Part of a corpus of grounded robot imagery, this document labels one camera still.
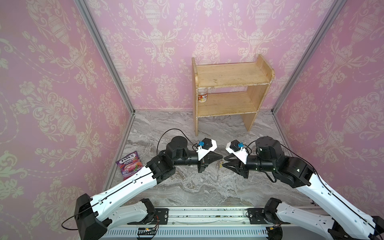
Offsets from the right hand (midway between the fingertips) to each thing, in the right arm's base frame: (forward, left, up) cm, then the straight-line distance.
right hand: (225, 160), depth 63 cm
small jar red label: (+46, +7, -1) cm, 46 cm away
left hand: (-1, +2, +3) cm, 4 cm away
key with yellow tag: (-1, +2, 0) cm, 3 cm away
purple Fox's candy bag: (+12, +53, -25) cm, 59 cm away
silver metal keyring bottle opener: (-2, +4, -1) cm, 4 cm away
